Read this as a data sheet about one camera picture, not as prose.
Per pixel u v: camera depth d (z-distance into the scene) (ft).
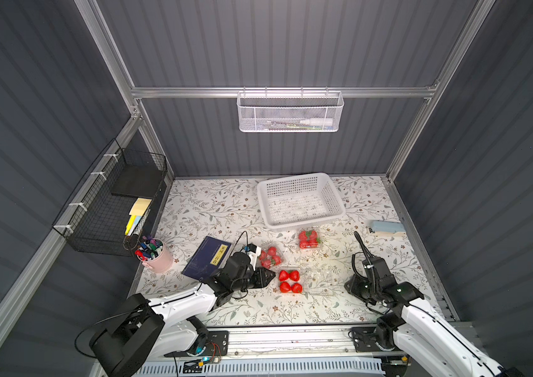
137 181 2.66
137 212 2.39
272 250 3.00
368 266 2.14
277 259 2.93
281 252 3.06
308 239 3.16
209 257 3.00
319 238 3.15
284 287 2.71
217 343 2.38
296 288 2.70
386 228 3.27
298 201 3.66
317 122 2.91
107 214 2.36
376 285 2.10
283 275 2.79
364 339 2.42
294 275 2.80
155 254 2.66
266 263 2.89
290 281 2.84
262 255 2.97
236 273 2.15
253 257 2.57
